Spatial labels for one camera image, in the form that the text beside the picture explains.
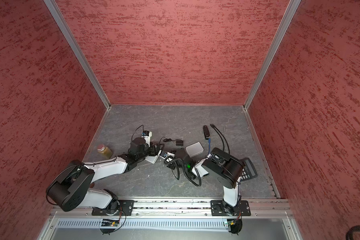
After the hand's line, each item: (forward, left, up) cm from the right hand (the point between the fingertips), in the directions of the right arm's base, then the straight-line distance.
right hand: (163, 156), depth 89 cm
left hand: (+5, +3, +2) cm, 6 cm away
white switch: (-3, +6, +3) cm, 7 cm away
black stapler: (+17, -29, 0) cm, 34 cm away
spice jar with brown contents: (+2, +34, +5) cm, 34 cm away
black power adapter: (+11, -10, -2) cm, 15 cm away
